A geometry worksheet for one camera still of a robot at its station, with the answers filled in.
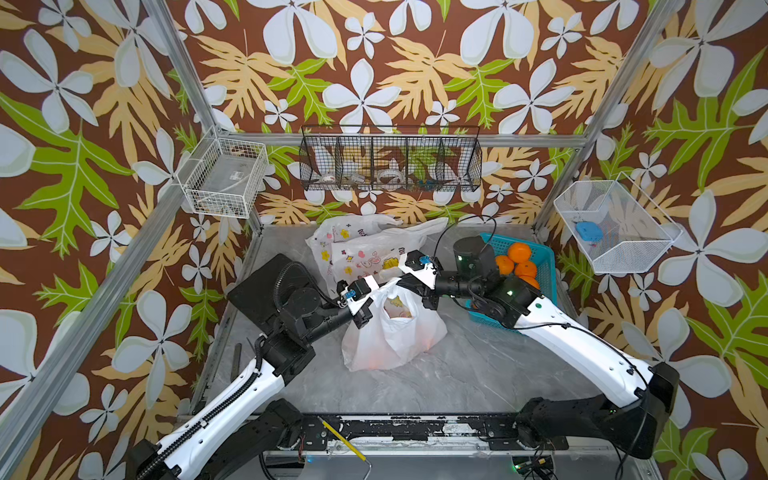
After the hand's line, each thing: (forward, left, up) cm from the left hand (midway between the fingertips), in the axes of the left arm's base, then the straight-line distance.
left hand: (382, 279), depth 65 cm
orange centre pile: (+21, -51, -29) cm, 62 cm away
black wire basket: (+50, -2, -2) cm, 50 cm away
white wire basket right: (+21, -66, -5) cm, 69 cm away
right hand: (+2, -4, -2) cm, 5 cm away
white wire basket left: (+34, +47, +2) cm, 58 cm away
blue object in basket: (+22, -59, -7) cm, 64 cm away
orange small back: (+25, -43, -28) cm, 57 cm away
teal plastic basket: (+26, -56, -26) cm, 66 cm away
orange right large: (+25, -50, -29) cm, 63 cm away
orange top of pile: (+26, -46, -22) cm, 58 cm away
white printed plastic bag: (-7, -5, -11) cm, 14 cm away
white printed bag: (+42, +19, -28) cm, 54 cm away
